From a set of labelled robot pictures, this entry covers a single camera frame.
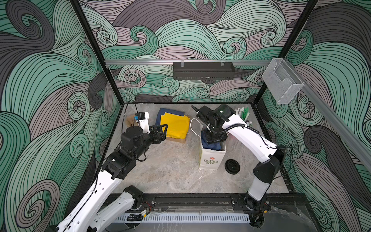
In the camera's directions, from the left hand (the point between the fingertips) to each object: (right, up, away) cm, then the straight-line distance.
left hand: (162, 124), depth 66 cm
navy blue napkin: (+26, -11, +4) cm, 29 cm away
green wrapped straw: (+49, +5, +24) cm, 55 cm away
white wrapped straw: (+45, +7, +24) cm, 51 cm away
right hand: (+25, -10, +8) cm, 28 cm away
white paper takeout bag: (+24, -19, +9) cm, 32 cm away
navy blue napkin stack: (-6, +6, +40) cm, 41 cm away
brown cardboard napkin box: (+5, -13, +30) cm, 33 cm away
